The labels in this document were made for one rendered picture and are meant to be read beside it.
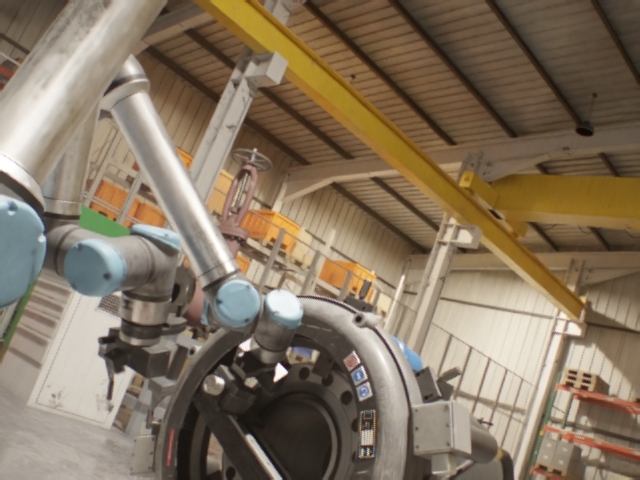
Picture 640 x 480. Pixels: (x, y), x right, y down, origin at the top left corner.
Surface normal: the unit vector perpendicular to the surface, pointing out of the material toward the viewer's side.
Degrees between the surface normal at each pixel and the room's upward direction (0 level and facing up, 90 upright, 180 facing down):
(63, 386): 90
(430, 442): 90
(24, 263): 95
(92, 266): 114
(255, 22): 90
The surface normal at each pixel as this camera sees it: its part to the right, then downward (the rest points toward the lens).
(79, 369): 0.70, 0.08
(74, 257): -0.29, 0.10
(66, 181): 0.57, 0.23
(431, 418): -0.54, -0.40
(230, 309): 0.29, -0.07
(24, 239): 0.87, 0.33
